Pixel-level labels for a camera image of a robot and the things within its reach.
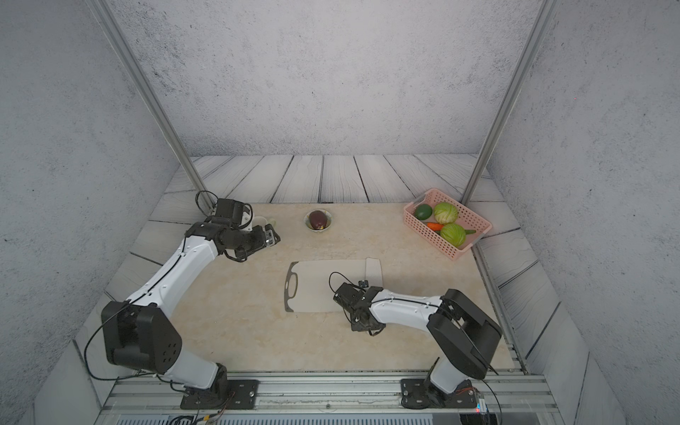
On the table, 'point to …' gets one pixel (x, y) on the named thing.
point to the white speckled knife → (373, 272)
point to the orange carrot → (436, 227)
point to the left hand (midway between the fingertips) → (273, 241)
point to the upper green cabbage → (445, 213)
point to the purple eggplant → (318, 220)
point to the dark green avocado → (423, 212)
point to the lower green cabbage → (453, 234)
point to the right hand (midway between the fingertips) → (365, 323)
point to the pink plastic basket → (475, 226)
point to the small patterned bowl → (307, 221)
